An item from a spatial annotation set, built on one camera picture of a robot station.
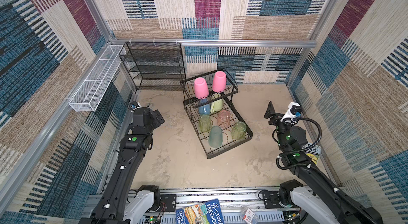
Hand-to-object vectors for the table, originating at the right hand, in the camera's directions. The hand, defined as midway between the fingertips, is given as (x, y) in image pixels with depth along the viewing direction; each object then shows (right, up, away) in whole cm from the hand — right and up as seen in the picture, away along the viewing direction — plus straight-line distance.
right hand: (279, 106), depth 76 cm
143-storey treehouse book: (+22, -25, +9) cm, 34 cm away
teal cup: (-30, -16, +9) cm, 35 cm away
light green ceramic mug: (-28, 0, +23) cm, 37 cm away
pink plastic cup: (-28, +13, +10) cm, 32 cm away
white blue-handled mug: (-35, -2, +20) cm, 40 cm away
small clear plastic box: (-17, -46, -7) cm, 50 cm away
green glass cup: (-36, -11, +21) cm, 42 cm away
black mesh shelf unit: (-70, +27, +35) cm, 83 cm away
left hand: (-62, -5, +2) cm, 62 cm away
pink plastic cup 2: (-37, +9, +7) cm, 39 cm away
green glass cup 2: (-17, -14, +11) cm, 24 cm away
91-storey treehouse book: (-33, -45, -7) cm, 57 cm away
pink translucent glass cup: (-24, -8, +22) cm, 33 cm away
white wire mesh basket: (-87, +5, -5) cm, 87 cm away
